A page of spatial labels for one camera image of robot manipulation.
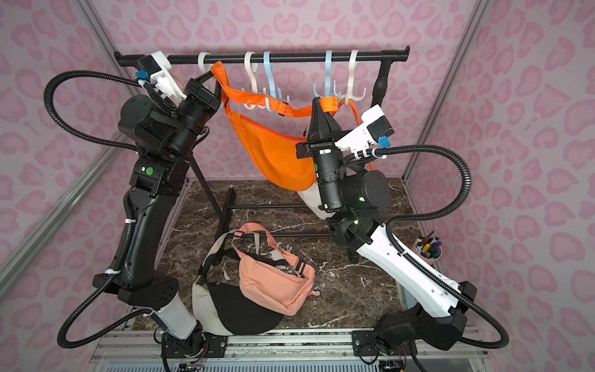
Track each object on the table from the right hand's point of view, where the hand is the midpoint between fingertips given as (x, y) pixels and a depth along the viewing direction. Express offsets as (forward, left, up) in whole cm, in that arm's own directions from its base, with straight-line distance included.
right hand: (313, 102), depth 42 cm
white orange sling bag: (+17, +1, -48) cm, 50 cm away
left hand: (+10, +18, +2) cm, 21 cm away
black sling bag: (-22, +24, -63) cm, 71 cm away
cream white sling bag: (-18, +39, -63) cm, 77 cm away
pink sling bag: (-13, +15, -61) cm, 64 cm away
